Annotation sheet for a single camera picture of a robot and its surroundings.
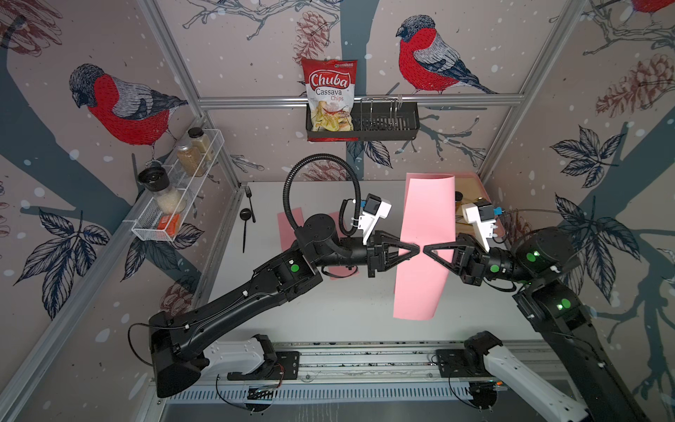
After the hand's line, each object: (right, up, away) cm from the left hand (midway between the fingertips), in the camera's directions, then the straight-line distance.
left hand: (419, 252), depth 48 cm
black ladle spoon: (-58, +4, +65) cm, 87 cm away
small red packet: (-58, +4, +15) cm, 60 cm away
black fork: (-58, +13, +70) cm, 92 cm away
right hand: (+2, 0, +2) cm, 3 cm away
